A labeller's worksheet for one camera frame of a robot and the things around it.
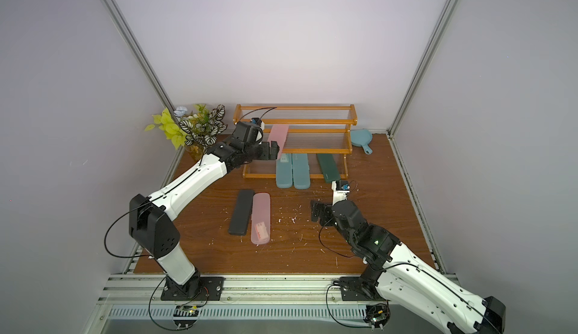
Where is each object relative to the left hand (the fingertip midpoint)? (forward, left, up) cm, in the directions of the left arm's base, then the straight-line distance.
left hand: (273, 146), depth 84 cm
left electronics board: (-51, +27, -27) cm, 64 cm away
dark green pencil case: (+6, -24, -22) cm, 34 cm away
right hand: (-20, -18, -4) cm, 27 cm away
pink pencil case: (+14, -1, -7) cm, 15 cm away
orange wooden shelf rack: (+14, -15, -11) cm, 23 cm away
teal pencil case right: (+3, -11, -20) cm, 22 cm away
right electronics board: (-50, -36, -25) cm, 66 cm away
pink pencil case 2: (-19, +6, -24) cm, 31 cm away
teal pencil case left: (+2, -3, -20) cm, 21 cm away
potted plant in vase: (+6, +31, 0) cm, 32 cm away
